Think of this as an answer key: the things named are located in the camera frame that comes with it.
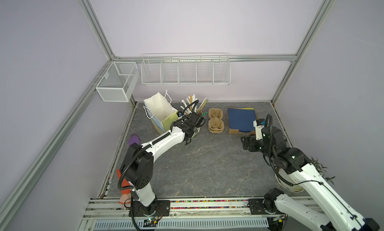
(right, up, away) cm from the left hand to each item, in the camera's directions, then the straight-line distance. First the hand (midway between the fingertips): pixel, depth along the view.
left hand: (190, 130), depth 88 cm
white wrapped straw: (+2, +20, +8) cm, 22 cm away
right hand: (+30, -3, -15) cm, 34 cm away
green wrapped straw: (+9, +10, +12) cm, 18 cm away
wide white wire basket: (-3, +40, +11) cm, 41 cm away
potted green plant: (+34, -13, -39) cm, 53 cm away
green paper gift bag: (-20, +10, +14) cm, 27 cm away
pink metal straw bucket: (+6, +11, +13) cm, 18 cm away
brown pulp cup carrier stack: (+17, +3, +14) cm, 22 cm away
